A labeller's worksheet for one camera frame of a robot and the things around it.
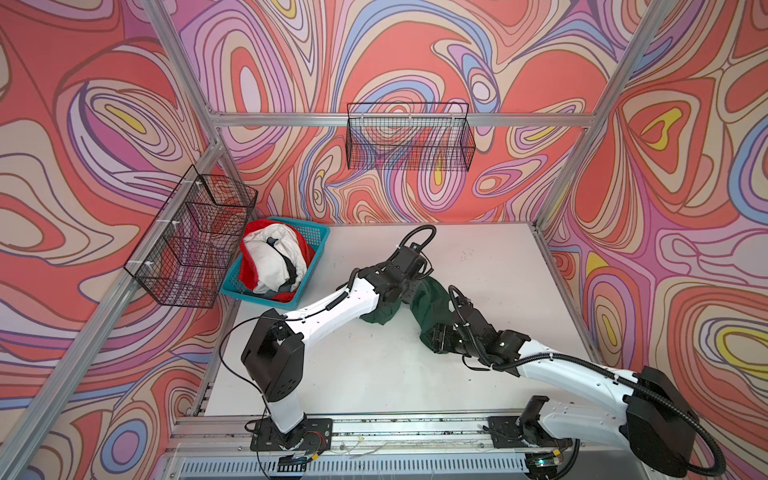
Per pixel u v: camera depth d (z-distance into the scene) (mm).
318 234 1077
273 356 442
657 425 392
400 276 627
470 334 617
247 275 930
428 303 875
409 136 961
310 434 732
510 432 734
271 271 910
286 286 938
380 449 719
